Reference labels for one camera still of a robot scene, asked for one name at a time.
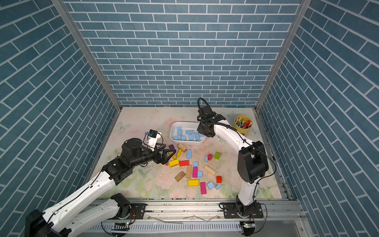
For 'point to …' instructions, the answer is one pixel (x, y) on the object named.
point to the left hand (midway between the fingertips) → (173, 150)
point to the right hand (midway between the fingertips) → (203, 131)
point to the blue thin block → (197, 136)
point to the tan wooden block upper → (183, 148)
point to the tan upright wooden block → (189, 171)
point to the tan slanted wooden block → (209, 170)
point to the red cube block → (219, 179)
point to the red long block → (184, 163)
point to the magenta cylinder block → (209, 157)
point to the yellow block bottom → (193, 182)
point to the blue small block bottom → (218, 186)
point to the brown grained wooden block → (179, 176)
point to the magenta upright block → (195, 172)
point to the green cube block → (217, 155)
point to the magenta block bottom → (203, 187)
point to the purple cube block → (171, 147)
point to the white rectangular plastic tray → (185, 126)
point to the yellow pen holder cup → (243, 124)
